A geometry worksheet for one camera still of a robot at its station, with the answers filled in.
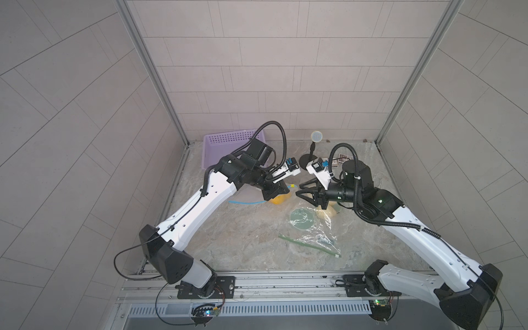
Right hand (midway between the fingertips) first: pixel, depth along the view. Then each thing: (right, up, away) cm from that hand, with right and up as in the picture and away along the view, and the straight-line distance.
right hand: (300, 191), depth 66 cm
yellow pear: (-6, -6, +19) cm, 21 cm away
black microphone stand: (+9, +10, +43) cm, 45 cm away
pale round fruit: (+15, -10, +18) cm, 25 cm away
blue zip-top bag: (-17, -9, +26) cm, 32 cm away
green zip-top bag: (+7, -18, +19) cm, 27 cm away
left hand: (-3, +1, +3) cm, 4 cm away
